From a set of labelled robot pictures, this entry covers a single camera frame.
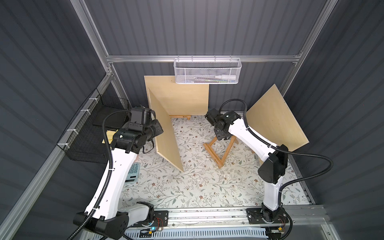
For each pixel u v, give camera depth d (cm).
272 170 48
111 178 39
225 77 93
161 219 72
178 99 99
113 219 39
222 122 59
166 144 70
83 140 69
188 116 112
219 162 88
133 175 86
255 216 73
